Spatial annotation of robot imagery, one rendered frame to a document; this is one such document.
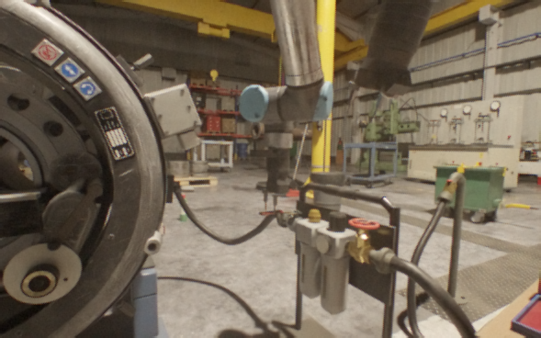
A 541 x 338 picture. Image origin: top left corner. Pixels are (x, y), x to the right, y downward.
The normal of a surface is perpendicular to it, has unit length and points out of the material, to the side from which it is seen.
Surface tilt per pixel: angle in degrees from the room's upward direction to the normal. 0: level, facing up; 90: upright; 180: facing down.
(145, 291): 90
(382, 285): 90
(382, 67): 110
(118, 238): 90
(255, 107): 90
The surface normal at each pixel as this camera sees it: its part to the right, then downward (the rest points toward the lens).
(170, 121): 0.53, 0.07
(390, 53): 0.07, 0.59
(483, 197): -0.81, 0.02
